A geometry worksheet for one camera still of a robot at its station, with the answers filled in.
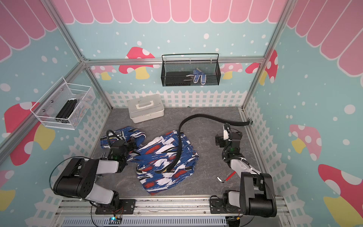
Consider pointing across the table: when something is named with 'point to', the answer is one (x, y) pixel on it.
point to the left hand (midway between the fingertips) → (126, 141)
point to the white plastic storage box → (146, 108)
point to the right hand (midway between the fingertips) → (226, 132)
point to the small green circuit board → (115, 220)
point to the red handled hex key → (228, 178)
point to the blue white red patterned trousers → (157, 154)
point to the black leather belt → (203, 116)
